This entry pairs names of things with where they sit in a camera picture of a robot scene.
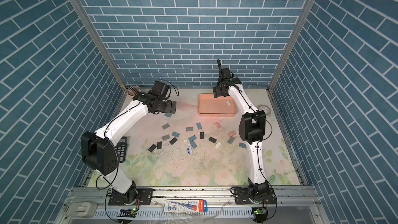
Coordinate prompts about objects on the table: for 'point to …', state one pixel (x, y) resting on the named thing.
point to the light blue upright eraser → (199, 125)
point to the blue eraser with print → (193, 138)
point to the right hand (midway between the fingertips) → (222, 92)
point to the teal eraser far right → (242, 145)
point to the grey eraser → (189, 129)
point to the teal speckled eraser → (175, 134)
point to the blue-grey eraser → (168, 114)
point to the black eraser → (212, 139)
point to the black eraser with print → (202, 135)
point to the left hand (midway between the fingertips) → (171, 107)
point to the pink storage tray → (208, 106)
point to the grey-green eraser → (166, 126)
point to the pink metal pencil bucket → (131, 90)
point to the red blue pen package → (185, 205)
